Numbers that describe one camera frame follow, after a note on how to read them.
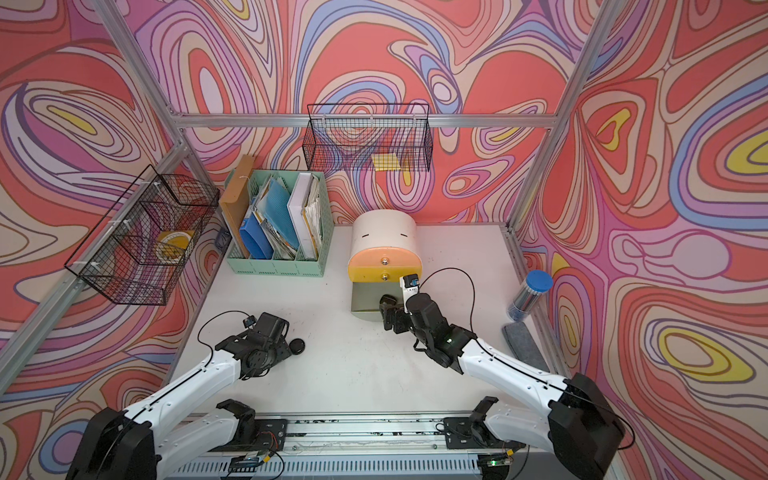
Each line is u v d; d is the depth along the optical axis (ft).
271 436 2.37
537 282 2.66
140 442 1.29
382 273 2.91
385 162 2.99
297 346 2.89
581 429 1.31
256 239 3.06
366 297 2.93
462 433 2.37
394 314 2.32
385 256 2.75
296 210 2.97
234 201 2.65
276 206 3.00
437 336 1.99
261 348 2.05
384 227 3.04
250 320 2.54
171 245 2.31
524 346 2.80
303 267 3.39
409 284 2.28
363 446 2.41
